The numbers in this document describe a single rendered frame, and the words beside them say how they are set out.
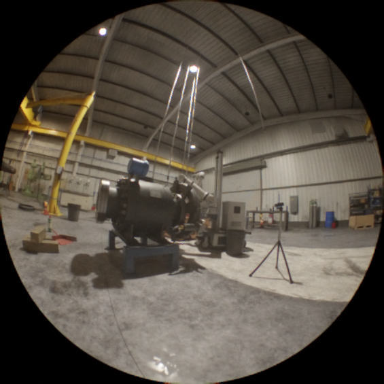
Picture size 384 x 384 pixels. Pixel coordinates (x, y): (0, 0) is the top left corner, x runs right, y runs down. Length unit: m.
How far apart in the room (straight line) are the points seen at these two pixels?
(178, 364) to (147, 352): 0.13
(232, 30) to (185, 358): 8.37
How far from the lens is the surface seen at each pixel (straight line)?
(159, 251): 1.26
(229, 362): 0.67
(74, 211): 3.70
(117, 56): 9.59
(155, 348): 0.68
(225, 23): 7.76
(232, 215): 2.30
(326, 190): 9.44
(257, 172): 10.57
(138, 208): 1.21
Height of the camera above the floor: 0.58
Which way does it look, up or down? 9 degrees up
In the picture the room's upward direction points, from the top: 5 degrees clockwise
